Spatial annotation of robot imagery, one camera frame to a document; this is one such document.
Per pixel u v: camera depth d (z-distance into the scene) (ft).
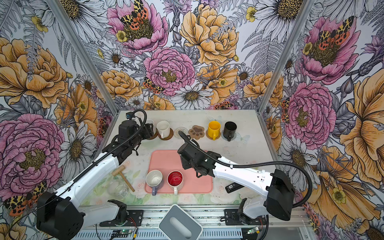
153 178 2.79
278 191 1.31
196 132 3.66
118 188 2.73
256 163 1.52
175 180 2.74
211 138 3.36
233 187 2.66
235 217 2.44
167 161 3.10
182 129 3.66
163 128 3.23
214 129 3.26
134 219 2.40
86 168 1.56
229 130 3.24
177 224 2.36
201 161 1.89
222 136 3.49
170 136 3.45
